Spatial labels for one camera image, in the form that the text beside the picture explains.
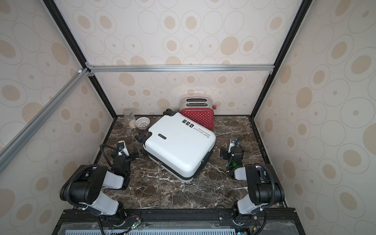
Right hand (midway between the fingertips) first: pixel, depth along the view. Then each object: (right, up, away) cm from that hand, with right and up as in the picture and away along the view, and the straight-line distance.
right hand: (237, 147), depth 94 cm
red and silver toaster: (-23, +26, +9) cm, 36 cm away
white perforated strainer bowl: (-68, +16, +19) cm, 72 cm away
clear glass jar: (-79, +20, +22) cm, 84 cm away
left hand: (-67, +3, -5) cm, 67 cm away
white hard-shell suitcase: (-37, +3, -16) cm, 41 cm away
